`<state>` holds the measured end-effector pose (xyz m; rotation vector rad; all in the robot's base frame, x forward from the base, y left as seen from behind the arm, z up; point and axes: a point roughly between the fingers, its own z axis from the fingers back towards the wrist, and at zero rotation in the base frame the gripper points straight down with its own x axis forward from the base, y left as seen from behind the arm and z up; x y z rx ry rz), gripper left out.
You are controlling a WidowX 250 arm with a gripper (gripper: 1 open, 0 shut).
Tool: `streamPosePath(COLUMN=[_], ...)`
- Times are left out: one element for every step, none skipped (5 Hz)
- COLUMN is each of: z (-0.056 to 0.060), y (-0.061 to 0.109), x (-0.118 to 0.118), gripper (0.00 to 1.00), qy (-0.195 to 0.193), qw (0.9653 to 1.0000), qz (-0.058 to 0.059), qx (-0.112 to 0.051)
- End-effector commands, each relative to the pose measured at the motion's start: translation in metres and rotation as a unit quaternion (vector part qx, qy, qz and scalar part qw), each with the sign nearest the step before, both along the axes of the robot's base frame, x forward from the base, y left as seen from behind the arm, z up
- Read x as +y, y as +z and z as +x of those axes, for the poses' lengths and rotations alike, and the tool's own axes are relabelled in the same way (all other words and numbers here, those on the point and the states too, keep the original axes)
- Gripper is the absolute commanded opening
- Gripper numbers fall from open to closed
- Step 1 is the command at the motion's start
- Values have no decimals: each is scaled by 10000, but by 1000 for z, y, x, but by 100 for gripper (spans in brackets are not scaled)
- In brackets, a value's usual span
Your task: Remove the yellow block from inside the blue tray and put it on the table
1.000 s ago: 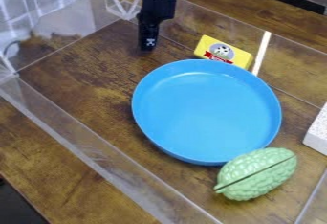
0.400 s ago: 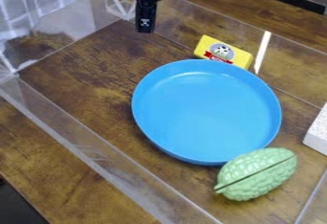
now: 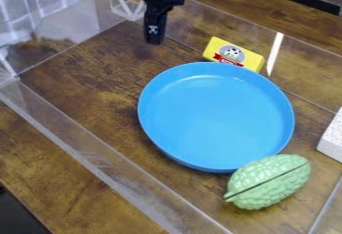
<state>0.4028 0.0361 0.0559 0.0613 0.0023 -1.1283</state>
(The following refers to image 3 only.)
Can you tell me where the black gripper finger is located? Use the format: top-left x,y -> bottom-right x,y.
145,13 -> 167,44
143,0 -> 150,23

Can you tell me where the blue round tray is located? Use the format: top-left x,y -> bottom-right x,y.
138,62 -> 296,173

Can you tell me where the green bitter gourd toy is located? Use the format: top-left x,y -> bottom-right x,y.
224,154 -> 312,210

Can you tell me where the white speckled sponge block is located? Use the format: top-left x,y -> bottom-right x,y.
317,107 -> 342,163

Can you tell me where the white patterned cloth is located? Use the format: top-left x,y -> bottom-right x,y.
0,0 -> 135,46

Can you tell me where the clear acrylic enclosure wall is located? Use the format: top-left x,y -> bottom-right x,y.
0,0 -> 342,234

